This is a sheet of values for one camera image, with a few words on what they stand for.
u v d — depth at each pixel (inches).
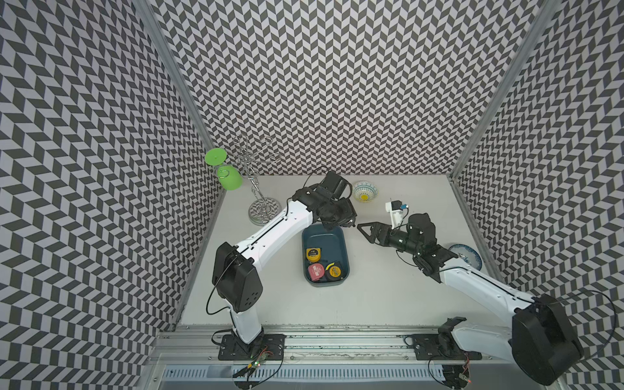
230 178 34.4
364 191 43.9
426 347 28.8
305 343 29.2
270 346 28.4
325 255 35.6
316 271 34.0
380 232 27.3
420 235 23.6
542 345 15.8
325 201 23.9
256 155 31.5
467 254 35.6
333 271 33.3
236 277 17.3
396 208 28.4
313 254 35.0
